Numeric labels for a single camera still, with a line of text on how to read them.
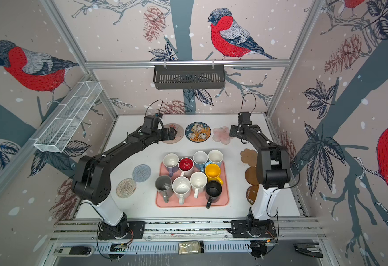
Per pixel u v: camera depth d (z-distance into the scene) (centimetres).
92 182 47
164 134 82
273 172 51
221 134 110
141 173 92
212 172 89
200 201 81
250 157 99
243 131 73
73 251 66
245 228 72
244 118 78
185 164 92
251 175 91
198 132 111
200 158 92
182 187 86
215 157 92
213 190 83
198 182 86
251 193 84
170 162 94
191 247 66
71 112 81
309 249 67
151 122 71
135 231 73
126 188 85
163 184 84
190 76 107
